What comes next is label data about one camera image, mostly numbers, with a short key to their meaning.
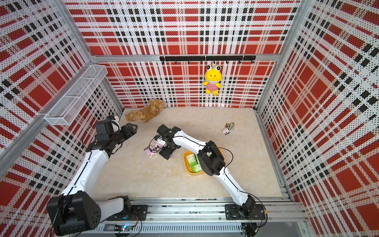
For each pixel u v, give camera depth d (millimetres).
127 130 718
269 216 721
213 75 910
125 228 691
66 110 698
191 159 904
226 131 1045
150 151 934
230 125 1082
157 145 960
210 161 584
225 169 608
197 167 862
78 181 437
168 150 833
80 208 392
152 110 1053
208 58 888
